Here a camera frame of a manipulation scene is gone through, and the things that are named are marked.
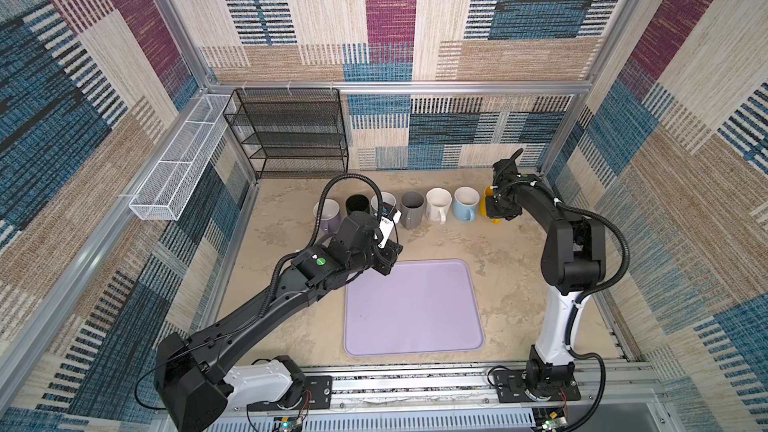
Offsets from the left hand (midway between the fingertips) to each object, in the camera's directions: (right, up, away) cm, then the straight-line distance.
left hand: (399, 242), depth 73 cm
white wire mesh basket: (-70, +16, +20) cm, 74 cm away
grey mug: (+5, +7, +24) cm, 25 cm away
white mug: (+14, +9, +28) cm, 32 cm away
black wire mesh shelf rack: (-37, +35, +36) cm, 62 cm away
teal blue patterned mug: (-3, +11, +27) cm, 29 cm away
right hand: (+34, +6, +25) cm, 43 cm away
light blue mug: (+22, +9, +26) cm, 35 cm away
